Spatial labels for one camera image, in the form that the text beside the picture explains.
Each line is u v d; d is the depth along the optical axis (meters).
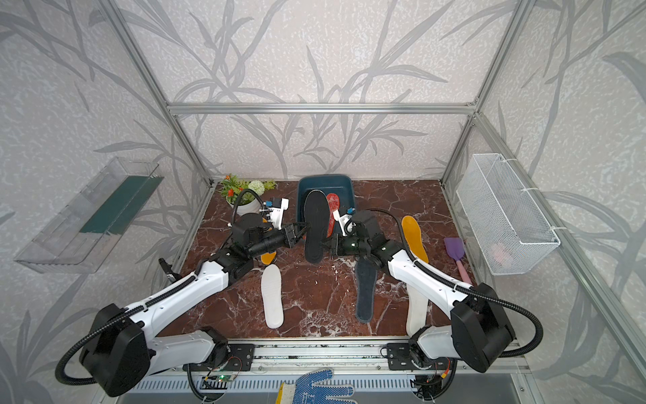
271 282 0.88
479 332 0.41
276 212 0.69
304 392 0.68
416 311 0.83
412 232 1.02
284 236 0.68
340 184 1.19
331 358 0.75
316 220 0.75
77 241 0.64
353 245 0.68
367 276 0.90
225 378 0.70
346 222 0.72
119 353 0.39
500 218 0.63
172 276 0.74
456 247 0.98
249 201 0.99
